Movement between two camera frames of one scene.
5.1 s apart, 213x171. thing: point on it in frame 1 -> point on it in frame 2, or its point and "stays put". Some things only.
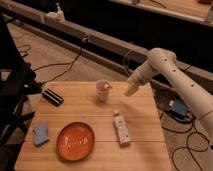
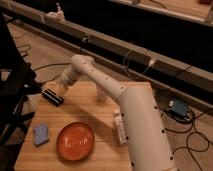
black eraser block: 51,96 stays put
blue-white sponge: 41,135 stays put
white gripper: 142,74 -> 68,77
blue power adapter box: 178,106 stays put
